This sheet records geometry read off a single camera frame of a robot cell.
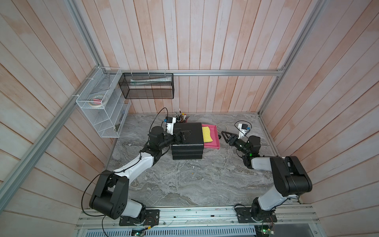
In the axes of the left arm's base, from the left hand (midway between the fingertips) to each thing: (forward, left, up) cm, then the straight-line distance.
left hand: (186, 132), depth 81 cm
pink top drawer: (+7, -18, -10) cm, 22 cm away
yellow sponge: (+3, -13, -6) cm, 14 cm away
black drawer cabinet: (-7, -4, -5) cm, 10 cm away
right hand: (+5, -22, -6) cm, 24 cm away
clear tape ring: (+26, -28, -22) cm, 44 cm away
